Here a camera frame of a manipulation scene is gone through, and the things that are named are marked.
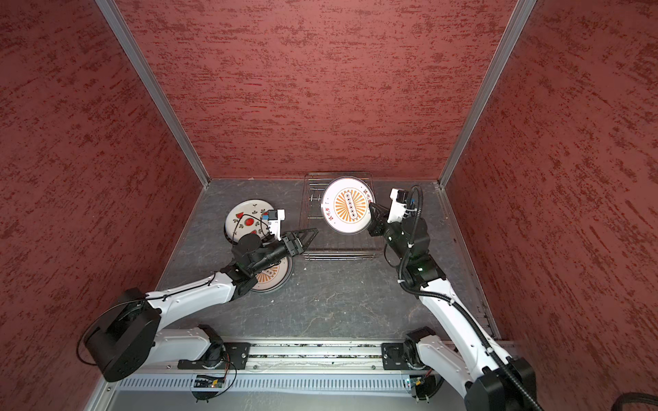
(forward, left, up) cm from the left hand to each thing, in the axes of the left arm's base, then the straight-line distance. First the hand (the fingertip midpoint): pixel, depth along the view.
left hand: (313, 236), depth 76 cm
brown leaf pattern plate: (+8, -10, +4) cm, 14 cm away
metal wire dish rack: (+11, -4, -23) cm, 25 cm away
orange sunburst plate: (-5, +15, -20) cm, 25 cm away
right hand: (+6, -16, +7) cm, 18 cm away
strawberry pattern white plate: (+21, +31, -19) cm, 42 cm away
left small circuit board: (-35, +31, -25) cm, 53 cm away
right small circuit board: (-34, -31, -24) cm, 52 cm away
